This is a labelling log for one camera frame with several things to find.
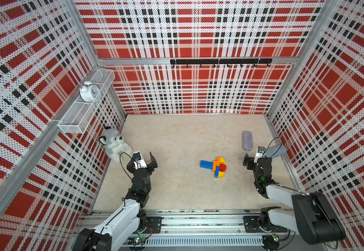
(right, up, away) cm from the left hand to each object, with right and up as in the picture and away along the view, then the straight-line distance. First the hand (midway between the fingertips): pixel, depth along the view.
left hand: (144, 155), depth 84 cm
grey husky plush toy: (-18, +4, +5) cm, 19 cm away
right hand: (+64, 0, +6) cm, 64 cm away
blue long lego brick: (+41, -10, +6) cm, 43 cm away
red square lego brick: (+45, -8, +7) cm, 46 cm away
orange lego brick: (+41, -6, +8) cm, 42 cm away
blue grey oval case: (+76, +1, +13) cm, 77 cm away
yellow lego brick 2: (+43, -12, +5) cm, 45 cm away
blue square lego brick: (+35, -7, +8) cm, 36 cm away
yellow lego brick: (+45, -5, +10) cm, 46 cm away
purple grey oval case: (+63, +7, +18) cm, 66 cm away
